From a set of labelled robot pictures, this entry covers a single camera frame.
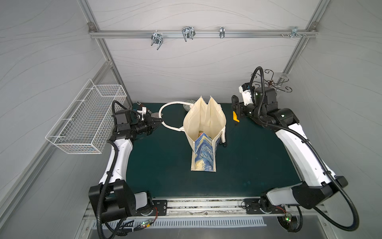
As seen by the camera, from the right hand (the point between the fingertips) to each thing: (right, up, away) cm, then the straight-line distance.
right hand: (235, 104), depth 71 cm
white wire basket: (-71, -11, -2) cm, 72 cm away
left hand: (-36, -8, +4) cm, 37 cm away
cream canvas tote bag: (-13, -11, +30) cm, 34 cm away
